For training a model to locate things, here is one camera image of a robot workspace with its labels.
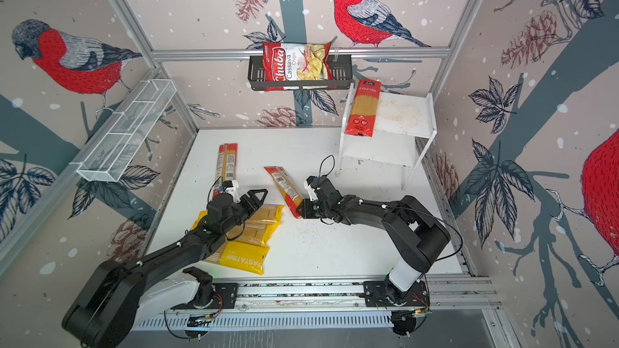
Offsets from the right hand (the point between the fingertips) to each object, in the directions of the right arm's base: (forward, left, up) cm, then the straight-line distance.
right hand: (294, 215), depth 87 cm
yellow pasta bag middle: (-7, +14, -1) cm, 16 cm away
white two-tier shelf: (+18, -37, +27) cm, 49 cm away
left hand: (+3, +10, +8) cm, 14 cm away
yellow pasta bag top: (0, +11, -1) cm, 11 cm away
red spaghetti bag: (+25, -24, +30) cm, 46 cm away
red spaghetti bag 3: (+22, +33, 0) cm, 39 cm away
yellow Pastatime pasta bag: (-14, +18, -1) cm, 23 cm away
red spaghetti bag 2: (+8, +2, +3) cm, 9 cm away
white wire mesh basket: (+4, +54, +29) cm, 62 cm away
